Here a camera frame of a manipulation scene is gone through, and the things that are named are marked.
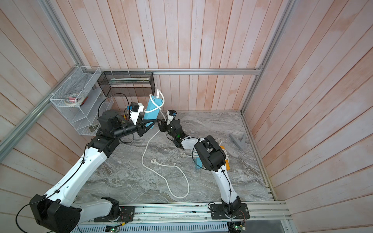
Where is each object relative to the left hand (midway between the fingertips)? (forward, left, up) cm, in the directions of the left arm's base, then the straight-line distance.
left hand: (154, 120), depth 69 cm
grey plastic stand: (+8, -54, -34) cm, 65 cm away
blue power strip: (-7, -23, -29) cm, 38 cm away
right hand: (+18, +3, -20) cm, 27 cm away
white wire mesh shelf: (+7, +39, -5) cm, 40 cm away
